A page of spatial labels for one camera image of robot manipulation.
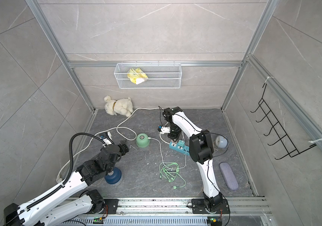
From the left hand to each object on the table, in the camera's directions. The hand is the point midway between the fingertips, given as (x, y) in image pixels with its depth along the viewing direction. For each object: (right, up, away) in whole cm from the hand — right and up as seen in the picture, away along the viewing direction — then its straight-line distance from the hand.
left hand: (121, 140), depth 76 cm
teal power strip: (+31, -7, +18) cm, 37 cm away
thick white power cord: (-12, +4, +28) cm, 31 cm away
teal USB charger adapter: (+35, -4, +15) cm, 38 cm away
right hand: (+33, 0, +18) cm, 37 cm away
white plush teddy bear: (-9, +22, +34) cm, 41 cm away
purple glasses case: (+62, -22, +6) cm, 66 cm away
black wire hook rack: (+78, -2, -17) cm, 80 cm away
